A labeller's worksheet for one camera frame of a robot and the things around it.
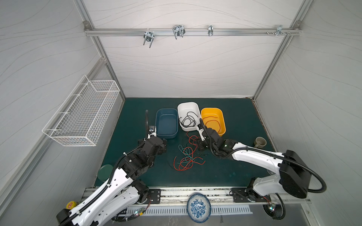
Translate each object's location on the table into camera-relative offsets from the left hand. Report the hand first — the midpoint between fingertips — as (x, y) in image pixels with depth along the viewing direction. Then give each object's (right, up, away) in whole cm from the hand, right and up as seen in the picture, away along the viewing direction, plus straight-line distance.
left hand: (157, 137), depth 75 cm
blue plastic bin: (+2, +6, +23) cm, 24 cm away
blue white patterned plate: (+22, -35, -5) cm, 42 cm away
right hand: (+23, -1, +9) cm, 25 cm away
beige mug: (+65, -7, +17) cm, 67 cm away
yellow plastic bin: (+37, +9, +32) cm, 50 cm away
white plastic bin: (+18, +12, +35) cm, 42 cm away
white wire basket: (-37, +10, -7) cm, 39 cm away
